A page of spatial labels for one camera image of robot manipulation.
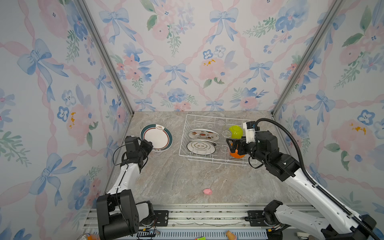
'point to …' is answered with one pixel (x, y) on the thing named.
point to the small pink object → (207, 191)
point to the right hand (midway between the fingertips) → (234, 137)
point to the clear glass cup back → (221, 122)
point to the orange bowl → (236, 154)
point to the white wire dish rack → (192, 122)
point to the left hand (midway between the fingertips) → (151, 140)
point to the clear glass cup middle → (226, 133)
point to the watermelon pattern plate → (203, 134)
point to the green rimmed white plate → (160, 136)
